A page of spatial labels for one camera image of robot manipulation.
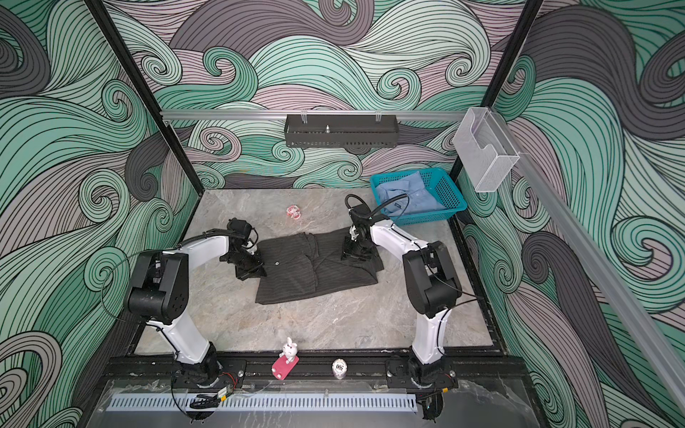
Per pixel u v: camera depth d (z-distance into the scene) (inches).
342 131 37.8
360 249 31.3
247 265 32.1
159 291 19.0
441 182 45.2
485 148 31.0
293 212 43.1
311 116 37.2
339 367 27.3
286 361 28.1
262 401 27.5
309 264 36.3
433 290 19.5
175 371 28.7
